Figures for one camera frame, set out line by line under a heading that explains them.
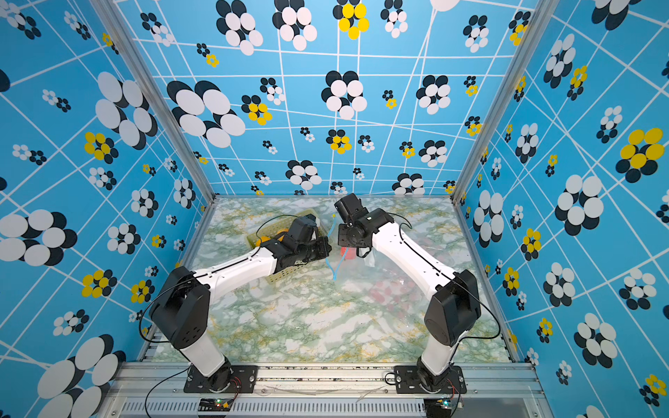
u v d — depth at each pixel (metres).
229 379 0.68
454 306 0.44
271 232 1.02
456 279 0.45
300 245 0.68
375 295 0.91
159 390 0.64
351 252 0.82
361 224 0.58
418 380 0.65
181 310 0.45
